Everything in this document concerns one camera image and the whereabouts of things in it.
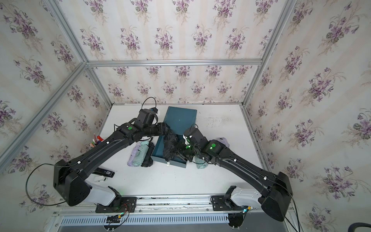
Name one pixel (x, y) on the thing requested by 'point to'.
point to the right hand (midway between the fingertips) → (172, 153)
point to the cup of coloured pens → (96, 140)
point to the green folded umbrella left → (141, 153)
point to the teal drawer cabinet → (179, 120)
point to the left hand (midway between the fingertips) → (168, 129)
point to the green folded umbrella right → (201, 164)
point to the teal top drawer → (158, 153)
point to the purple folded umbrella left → (134, 154)
